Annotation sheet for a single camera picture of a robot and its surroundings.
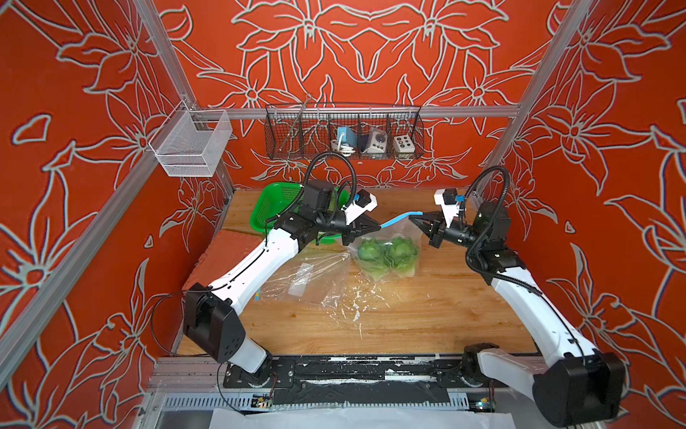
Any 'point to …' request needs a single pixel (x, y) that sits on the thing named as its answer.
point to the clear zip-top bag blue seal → (319, 280)
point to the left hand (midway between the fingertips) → (376, 223)
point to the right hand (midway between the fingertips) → (408, 217)
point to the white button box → (404, 144)
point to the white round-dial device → (378, 141)
